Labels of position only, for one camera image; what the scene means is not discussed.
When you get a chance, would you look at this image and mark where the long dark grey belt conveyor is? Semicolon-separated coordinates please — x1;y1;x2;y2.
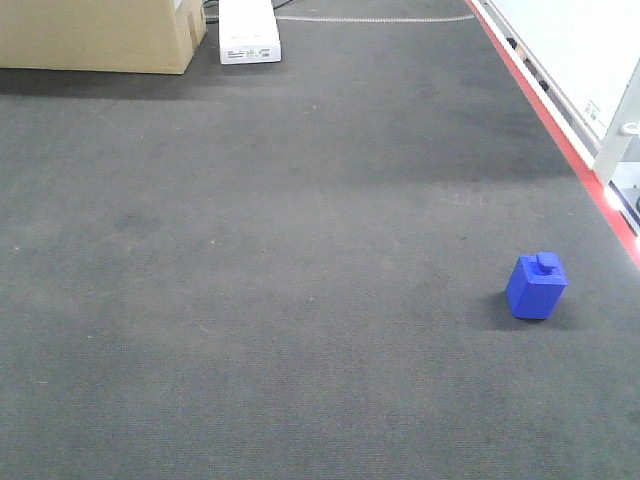
0;0;640;480

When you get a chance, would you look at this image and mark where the blue plastic box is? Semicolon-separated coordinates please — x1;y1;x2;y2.
504;252;571;321

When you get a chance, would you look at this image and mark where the white wheeled robot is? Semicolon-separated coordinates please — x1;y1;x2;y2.
472;0;640;236

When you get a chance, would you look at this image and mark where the white carton box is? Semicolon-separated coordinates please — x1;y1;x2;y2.
218;0;283;66

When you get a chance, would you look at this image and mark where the brown cardboard box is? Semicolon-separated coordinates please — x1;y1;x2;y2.
0;0;209;76

